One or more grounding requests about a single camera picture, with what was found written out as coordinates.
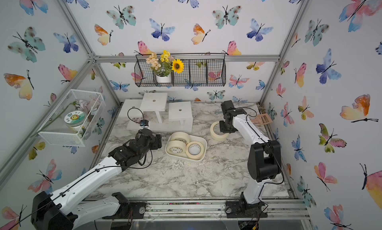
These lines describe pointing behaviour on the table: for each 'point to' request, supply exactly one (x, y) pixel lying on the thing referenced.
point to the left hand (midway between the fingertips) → (157, 135)
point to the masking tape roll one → (215, 136)
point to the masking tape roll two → (176, 148)
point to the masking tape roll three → (180, 136)
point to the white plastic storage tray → (193, 138)
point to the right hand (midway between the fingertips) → (227, 127)
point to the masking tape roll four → (192, 156)
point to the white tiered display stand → (147, 112)
